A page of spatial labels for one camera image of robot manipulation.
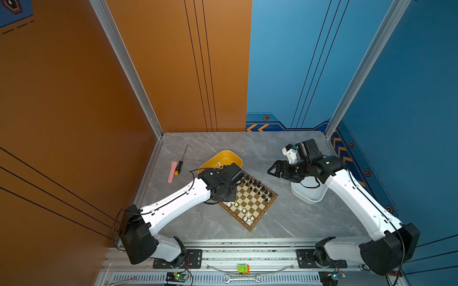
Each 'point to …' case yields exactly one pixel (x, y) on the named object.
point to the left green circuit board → (176, 277)
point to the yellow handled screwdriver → (180, 163)
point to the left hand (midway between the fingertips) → (230, 194)
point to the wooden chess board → (253, 198)
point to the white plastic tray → (310, 189)
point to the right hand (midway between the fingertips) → (272, 173)
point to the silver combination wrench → (228, 278)
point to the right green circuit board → (330, 277)
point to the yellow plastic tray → (218, 161)
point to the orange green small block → (243, 269)
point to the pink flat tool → (173, 168)
